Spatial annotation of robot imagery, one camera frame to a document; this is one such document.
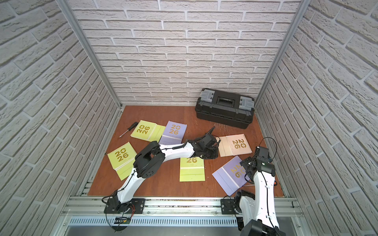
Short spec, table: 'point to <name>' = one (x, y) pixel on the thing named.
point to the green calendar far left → (148, 131)
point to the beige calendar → (234, 145)
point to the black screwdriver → (135, 124)
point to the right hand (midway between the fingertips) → (249, 168)
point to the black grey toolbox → (225, 108)
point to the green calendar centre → (192, 169)
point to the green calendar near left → (122, 159)
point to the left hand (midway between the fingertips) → (222, 155)
